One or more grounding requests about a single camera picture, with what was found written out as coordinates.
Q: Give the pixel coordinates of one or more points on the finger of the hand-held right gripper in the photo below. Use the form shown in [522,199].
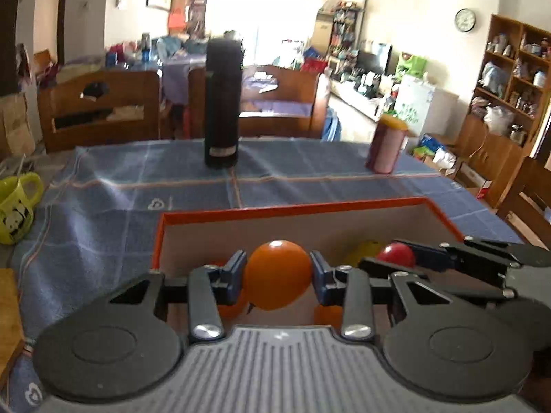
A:
[430,256]
[379,266]

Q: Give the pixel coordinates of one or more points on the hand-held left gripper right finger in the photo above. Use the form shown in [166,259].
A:
[320,277]

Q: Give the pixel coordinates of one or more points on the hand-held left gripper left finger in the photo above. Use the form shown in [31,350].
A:
[234,277]

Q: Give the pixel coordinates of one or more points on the small red tomato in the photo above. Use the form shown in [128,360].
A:
[398,254]

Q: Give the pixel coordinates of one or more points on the orange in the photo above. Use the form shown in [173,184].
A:
[279,273]
[234,310]

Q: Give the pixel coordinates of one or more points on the orange cardboard box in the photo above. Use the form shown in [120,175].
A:
[301,223]

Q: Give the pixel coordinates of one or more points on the yellow lemon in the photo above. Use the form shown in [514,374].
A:
[366,253]

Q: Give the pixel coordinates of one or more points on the maroon cup with yellow lid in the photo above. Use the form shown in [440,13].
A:
[385,146]

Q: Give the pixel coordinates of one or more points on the wooden shelf cabinet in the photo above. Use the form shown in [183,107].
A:
[499,155]

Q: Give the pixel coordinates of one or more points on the blue patterned tablecloth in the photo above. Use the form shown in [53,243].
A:
[129,180]

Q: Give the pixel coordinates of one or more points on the white cabinet with green print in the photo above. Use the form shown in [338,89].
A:
[413,103]

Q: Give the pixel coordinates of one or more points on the black thermos flask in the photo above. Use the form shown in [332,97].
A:
[221,103]

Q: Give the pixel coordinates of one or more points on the wooden chair with oval cutout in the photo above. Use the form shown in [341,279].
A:
[129,114]

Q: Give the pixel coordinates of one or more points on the black monitor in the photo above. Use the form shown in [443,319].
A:
[373,60]

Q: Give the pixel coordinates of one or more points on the green panda mug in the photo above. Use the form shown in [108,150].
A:
[15,211]

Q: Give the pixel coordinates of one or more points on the wooden cutting board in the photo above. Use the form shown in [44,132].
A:
[8,318]

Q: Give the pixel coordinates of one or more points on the orange bag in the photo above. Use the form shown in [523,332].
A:
[176,20]

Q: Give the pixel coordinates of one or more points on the round wall clock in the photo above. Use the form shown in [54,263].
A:
[465,20]

